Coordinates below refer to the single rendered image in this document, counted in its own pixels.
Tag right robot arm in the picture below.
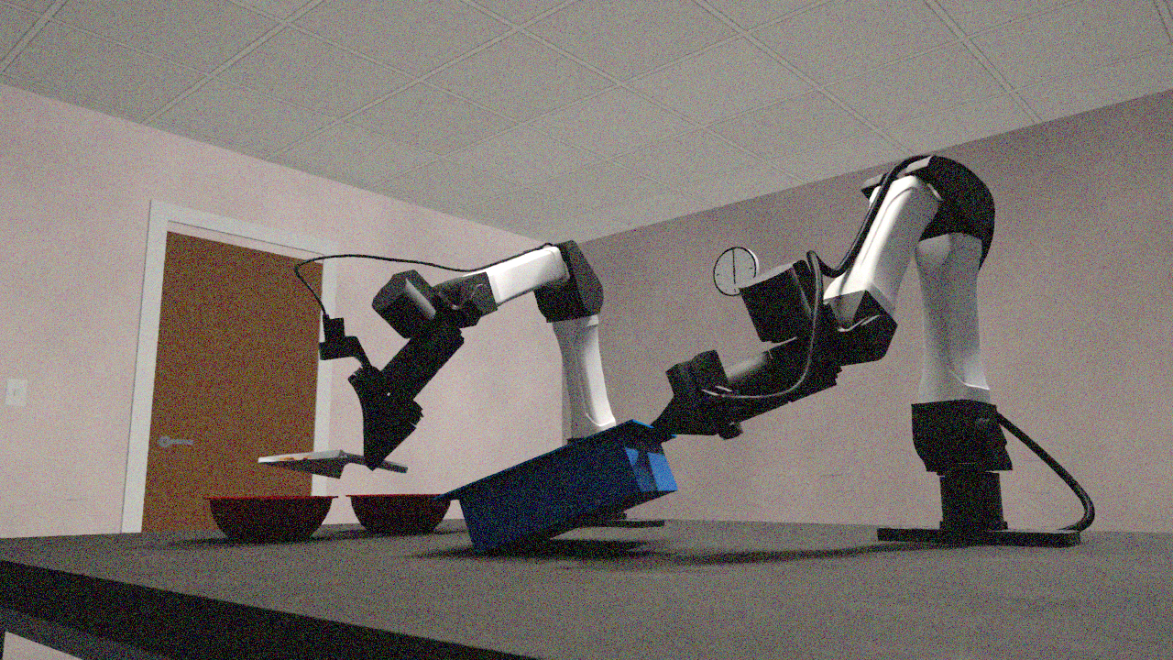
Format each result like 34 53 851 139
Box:
318 240 616 444

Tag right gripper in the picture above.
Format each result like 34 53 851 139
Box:
347 341 439 470

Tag red bowl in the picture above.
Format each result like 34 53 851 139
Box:
345 494 450 533
203 496 338 542

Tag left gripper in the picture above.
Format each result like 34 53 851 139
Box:
643 351 788 441

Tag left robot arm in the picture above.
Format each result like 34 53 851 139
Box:
665 155 1080 544

